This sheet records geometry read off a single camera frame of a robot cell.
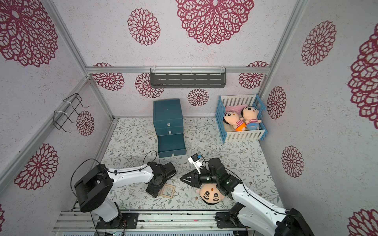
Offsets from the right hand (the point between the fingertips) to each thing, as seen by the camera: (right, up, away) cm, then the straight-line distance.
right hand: (184, 178), depth 73 cm
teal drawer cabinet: (-11, +30, +19) cm, 37 cm away
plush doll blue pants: (+45, +35, +29) cm, 64 cm away
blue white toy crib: (+28, +23, +27) cm, 45 cm away
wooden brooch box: (-10, -10, +10) cm, 18 cm away
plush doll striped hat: (+13, -8, +1) cm, 16 cm away
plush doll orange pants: (+32, +33, +30) cm, 55 cm away
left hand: (-13, -9, +12) cm, 20 cm away
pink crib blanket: (+40, +41, +39) cm, 69 cm away
